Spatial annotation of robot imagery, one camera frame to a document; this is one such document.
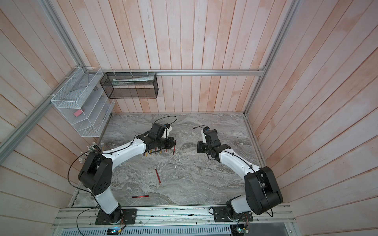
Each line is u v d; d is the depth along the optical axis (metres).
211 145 0.69
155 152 0.76
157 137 0.71
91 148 0.81
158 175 0.88
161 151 0.77
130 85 1.03
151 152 0.74
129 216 0.73
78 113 0.82
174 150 0.88
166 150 0.98
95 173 0.47
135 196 0.80
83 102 0.73
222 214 0.73
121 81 0.91
